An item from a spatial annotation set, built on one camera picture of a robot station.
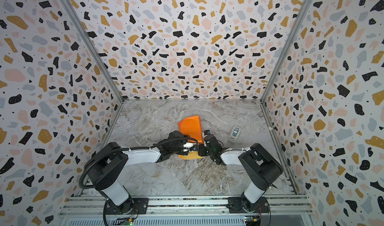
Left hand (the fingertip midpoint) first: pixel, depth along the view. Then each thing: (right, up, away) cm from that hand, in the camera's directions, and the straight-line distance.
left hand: (189, 138), depth 91 cm
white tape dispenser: (+29, +2, +6) cm, 30 cm away
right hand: (+6, -6, +2) cm, 9 cm away
